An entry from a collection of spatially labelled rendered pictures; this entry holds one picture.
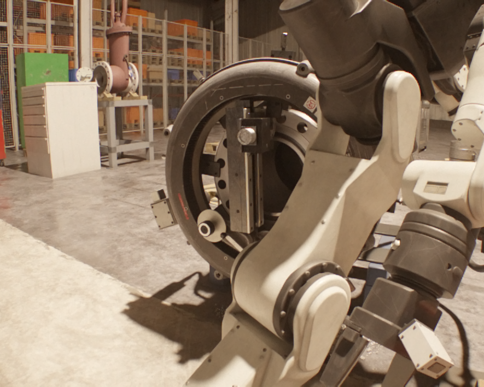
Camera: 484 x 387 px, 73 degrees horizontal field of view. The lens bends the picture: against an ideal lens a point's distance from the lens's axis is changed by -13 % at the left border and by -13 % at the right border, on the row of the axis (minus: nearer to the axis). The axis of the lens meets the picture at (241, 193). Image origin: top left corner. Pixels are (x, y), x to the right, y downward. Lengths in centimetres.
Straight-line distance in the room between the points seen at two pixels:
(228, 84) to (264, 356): 81
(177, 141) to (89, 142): 379
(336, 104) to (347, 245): 23
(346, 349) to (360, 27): 42
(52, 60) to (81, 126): 367
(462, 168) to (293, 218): 28
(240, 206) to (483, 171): 85
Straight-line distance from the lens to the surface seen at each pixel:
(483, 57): 55
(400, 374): 47
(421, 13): 69
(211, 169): 135
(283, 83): 107
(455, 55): 73
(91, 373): 135
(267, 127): 106
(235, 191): 115
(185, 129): 124
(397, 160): 61
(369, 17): 58
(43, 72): 829
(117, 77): 537
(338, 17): 55
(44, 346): 153
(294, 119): 120
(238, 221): 117
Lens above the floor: 85
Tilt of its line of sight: 14 degrees down
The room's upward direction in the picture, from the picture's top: straight up
